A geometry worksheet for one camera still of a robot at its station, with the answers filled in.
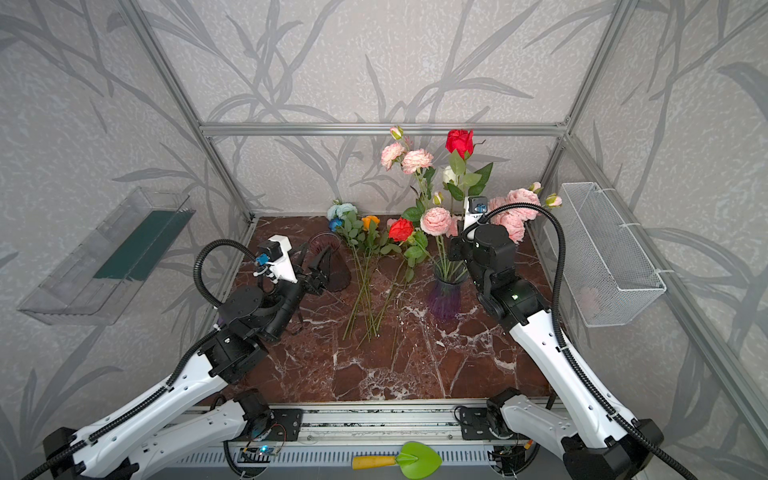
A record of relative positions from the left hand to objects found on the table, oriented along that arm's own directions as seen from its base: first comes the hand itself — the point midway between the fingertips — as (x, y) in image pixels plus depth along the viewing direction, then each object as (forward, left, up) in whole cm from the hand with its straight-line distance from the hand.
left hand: (324, 238), depth 63 cm
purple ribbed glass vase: (+2, -29, -29) cm, 41 cm away
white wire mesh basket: (-7, -60, -2) cm, 60 cm away
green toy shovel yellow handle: (-37, -20, -35) cm, 55 cm away
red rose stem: (+9, -16, -7) cm, 20 cm away
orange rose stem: (+28, -5, -35) cm, 45 cm away
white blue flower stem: (+40, +8, -32) cm, 51 cm away
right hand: (+9, -31, -1) cm, 32 cm away
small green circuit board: (-35, +16, -38) cm, 54 cm away
